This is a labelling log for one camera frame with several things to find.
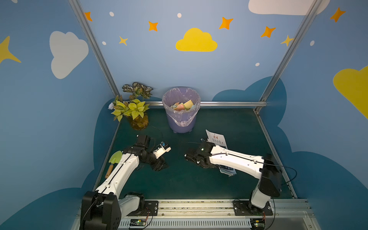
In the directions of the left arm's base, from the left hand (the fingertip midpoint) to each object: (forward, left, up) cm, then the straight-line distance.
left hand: (163, 160), depth 82 cm
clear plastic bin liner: (+22, -12, +12) cm, 28 cm away
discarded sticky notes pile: (+40, -9, +5) cm, 41 cm away
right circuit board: (-28, -51, -11) cm, 59 cm away
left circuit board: (-29, +11, -11) cm, 33 cm away
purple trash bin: (+28, -7, -7) cm, 29 cm away
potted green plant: (+29, +21, +15) cm, 39 cm away
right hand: (+1, -30, +5) cm, 30 cm away
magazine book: (+15, -34, +1) cm, 37 cm away
